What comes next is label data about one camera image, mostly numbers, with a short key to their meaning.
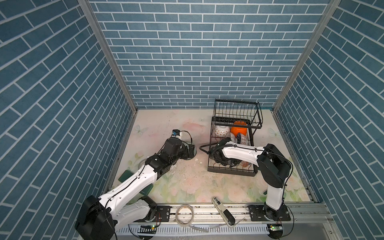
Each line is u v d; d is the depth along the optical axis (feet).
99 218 1.24
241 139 2.95
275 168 1.61
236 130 3.25
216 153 2.18
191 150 2.33
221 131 3.28
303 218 2.43
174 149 1.94
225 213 2.32
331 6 2.31
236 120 3.54
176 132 2.30
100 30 2.57
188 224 2.31
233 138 3.07
